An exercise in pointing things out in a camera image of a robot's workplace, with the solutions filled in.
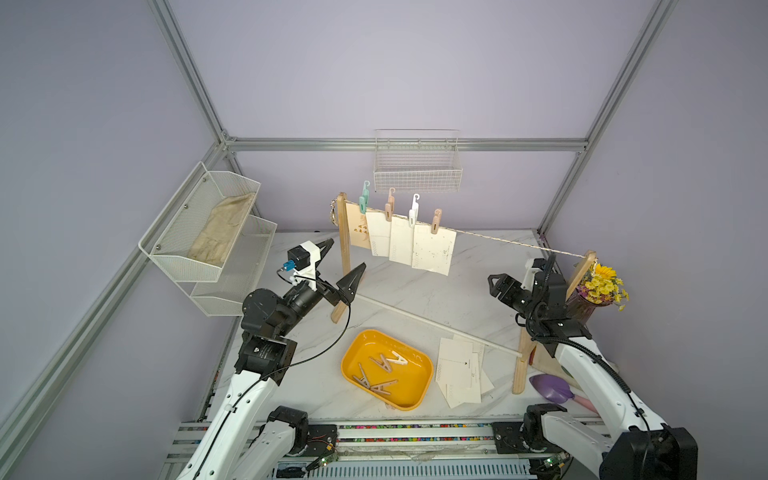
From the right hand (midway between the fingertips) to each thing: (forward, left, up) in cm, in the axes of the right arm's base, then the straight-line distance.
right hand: (499, 287), depth 84 cm
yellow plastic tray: (-19, +25, -17) cm, 36 cm away
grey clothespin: (-21, +39, -15) cm, 47 cm away
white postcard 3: (-11, +5, -17) cm, 21 cm away
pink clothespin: (-22, +35, -15) cm, 44 cm away
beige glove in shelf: (+6, +77, +14) cm, 79 cm away
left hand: (-7, +40, +23) cm, 47 cm away
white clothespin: (-15, +29, -15) cm, 36 cm away
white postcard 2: (-21, +4, -17) cm, 28 cm away
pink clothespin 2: (-15, +34, -15) cm, 40 cm away
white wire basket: (+38, +22, +17) cm, 47 cm away
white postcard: (-18, +12, -16) cm, 27 cm away
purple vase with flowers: (-5, -23, +7) cm, 24 cm away
